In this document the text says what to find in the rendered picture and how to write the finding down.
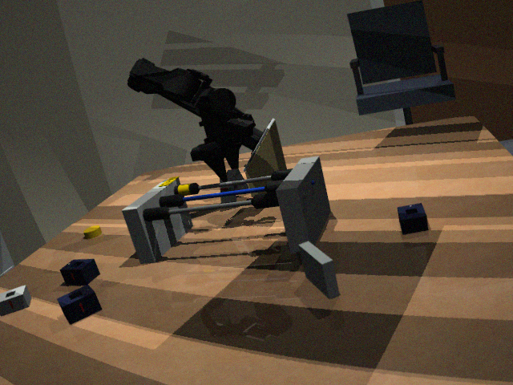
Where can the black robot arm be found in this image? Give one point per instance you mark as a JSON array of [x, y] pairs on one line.
[[183, 88]]

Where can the yellow short cylinder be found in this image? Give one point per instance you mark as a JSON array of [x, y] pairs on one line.
[[92, 232]]

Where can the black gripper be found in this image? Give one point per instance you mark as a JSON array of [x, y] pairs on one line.
[[213, 152]]

